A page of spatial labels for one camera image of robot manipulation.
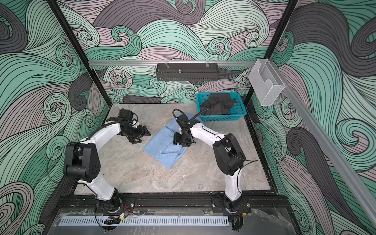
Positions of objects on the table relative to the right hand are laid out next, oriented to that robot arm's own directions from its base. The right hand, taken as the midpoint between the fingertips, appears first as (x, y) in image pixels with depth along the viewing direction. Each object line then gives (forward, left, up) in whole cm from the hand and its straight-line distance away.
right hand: (177, 144), depth 90 cm
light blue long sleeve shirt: (+1, +11, -5) cm, 12 cm away
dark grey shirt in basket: (+34, -30, +2) cm, 45 cm away
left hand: (+3, +18, +4) cm, 19 cm away
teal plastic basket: (+32, -46, -2) cm, 56 cm away
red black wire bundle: (-39, +30, -8) cm, 50 cm away
